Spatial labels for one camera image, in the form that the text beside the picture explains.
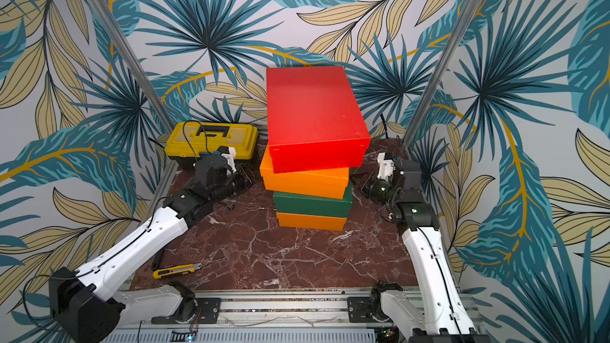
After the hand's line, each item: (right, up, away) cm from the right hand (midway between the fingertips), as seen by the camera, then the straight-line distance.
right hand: (350, 176), depth 71 cm
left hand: (-26, +1, +2) cm, 27 cm away
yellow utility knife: (-54, -32, +8) cm, 63 cm away
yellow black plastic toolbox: (-60, +13, +24) cm, 66 cm away
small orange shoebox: (-13, -18, +17) cm, 28 cm away
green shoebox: (-20, -9, +5) cm, 22 cm away
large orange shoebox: (-7, -2, -6) cm, 9 cm away
